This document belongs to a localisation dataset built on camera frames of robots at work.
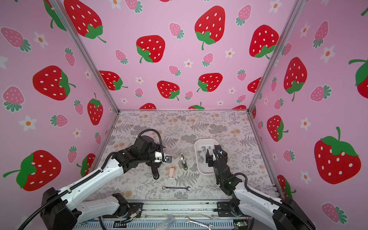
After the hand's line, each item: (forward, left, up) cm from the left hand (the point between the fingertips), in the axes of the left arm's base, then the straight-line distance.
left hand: (162, 150), depth 79 cm
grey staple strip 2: (+11, -25, -16) cm, 32 cm away
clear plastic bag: (-33, -4, -14) cm, 36 cm away
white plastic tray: (-3, -24, -17) cm, 29 cm away
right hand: (+2, -30, -3) cm, 30 cm away
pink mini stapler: (-7, -4, -14) cm, 17 cm away
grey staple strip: (+3, -23, -16) cm, 28 cm away
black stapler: (-7, +6, -17) cm, 19 cm away
